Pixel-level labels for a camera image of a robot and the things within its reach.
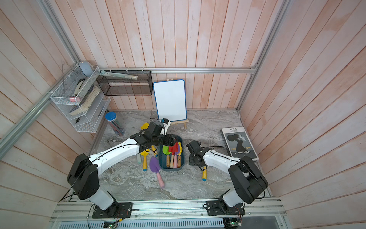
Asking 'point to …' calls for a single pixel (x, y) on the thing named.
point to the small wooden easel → (185, 121)
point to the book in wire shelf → (87, 99)
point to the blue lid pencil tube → (111, 117)
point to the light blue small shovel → (139, 159)
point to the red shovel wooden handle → (173, 149)
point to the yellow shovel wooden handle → (179, 157)
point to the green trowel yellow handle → (204, 175)
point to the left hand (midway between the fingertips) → (173, 140)
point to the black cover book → (238, 143)
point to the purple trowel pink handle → (175, 164)
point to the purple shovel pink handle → (155, 165)
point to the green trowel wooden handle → (166, 151)
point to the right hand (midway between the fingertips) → (194, 160)
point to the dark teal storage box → (162, 157)
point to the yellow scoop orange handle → (145, 126)
